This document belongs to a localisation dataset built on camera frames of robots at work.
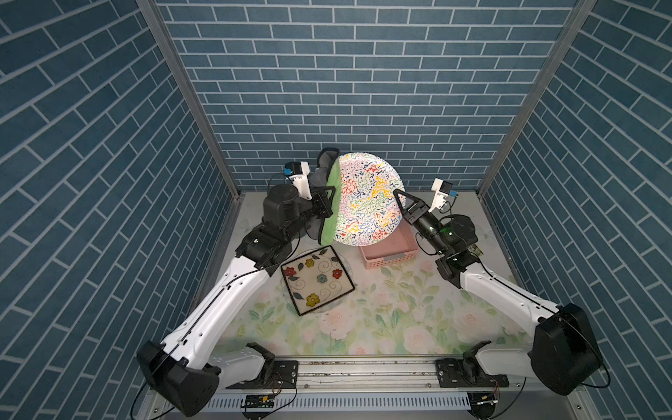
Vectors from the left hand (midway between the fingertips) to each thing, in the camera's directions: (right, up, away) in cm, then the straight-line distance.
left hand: (343, 187), depth 65 cm
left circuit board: (-23, -59, +7) cm, 64 cm away
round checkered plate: (-6, -38, +21) cm, 44 cm away
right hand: (+15, -1, +3) cm, 15 cm away
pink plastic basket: (+20, -18, +26) cm, 38 cm away
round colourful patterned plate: (+6, -6, +4) cm, 9 cm away
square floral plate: (-10, -30, +27) cm, 42 cm away
